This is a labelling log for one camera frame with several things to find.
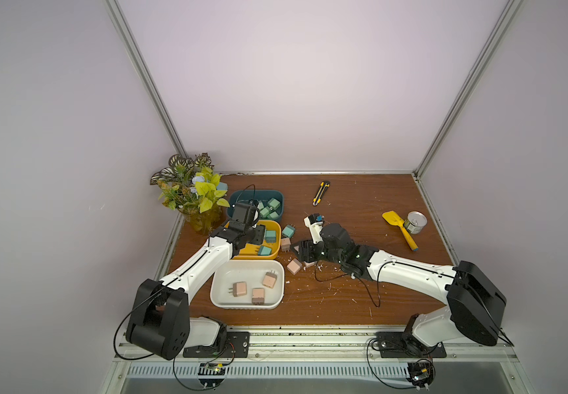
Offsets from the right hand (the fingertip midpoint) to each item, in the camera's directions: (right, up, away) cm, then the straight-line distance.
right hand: (295, 241), depth 79 cm
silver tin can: (+49, +4, +18) cm, 52 cm away
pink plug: (-4, -3, +11) cm, 12 cm away
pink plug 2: (0, -11, +8) cm, 14 cm away
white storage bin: (-17, -17, +6) cm, 25 cm away
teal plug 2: (-9, -1, +16) cm, 19 cm away
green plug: (-15, +11, +27) cm, 33 cm away
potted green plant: (-36, +18, +3) cm, 40 cm away
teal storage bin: (-23, +15, +27) cm, 39 cm away
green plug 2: (-13, +8, +24) cm, 28 cm away
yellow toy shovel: (+42, +5, +22) cm, 48 cm away
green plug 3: (-9, +6, +23) cm, 26 cm away
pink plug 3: (+6, -11, +10) cm, 16 cm away
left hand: (-14, +3, +9) cm, 17 cm away
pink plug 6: (-9, -15, +6) cm, 18 cm away
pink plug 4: (-20, -18, +4) cm, 27 cm away
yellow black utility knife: (+14, +20, +35) cm, 42 cm away
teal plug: (-3, 0, +19) cm, 19 cm away
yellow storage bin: (-18, -7, +15) cm, 24 cm away
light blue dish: (-35, +19, +38) cm, 55 cm away
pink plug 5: (-13, -19, +2) cm, 23 cm away
